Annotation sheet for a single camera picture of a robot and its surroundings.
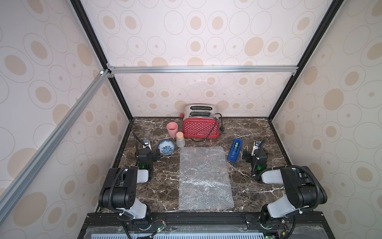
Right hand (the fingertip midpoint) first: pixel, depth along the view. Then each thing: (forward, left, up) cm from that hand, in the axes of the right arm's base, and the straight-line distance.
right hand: (260, 150), depth 94 cm
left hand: (-2, +69, +4) cm, 69 cm away
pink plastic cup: (+12, +57, +5) cm, 59 cm away
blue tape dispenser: (-1, +16, 0) cm, 16 cm away
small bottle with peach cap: (+4, +52, +2) cm, 52 cm away
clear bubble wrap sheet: (-19, +35, -5) cm, 40 cm away
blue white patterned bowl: (+2, +61, -2) cm, 61 cm away
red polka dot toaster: (+13, +38, +13) cm, 42 cm away
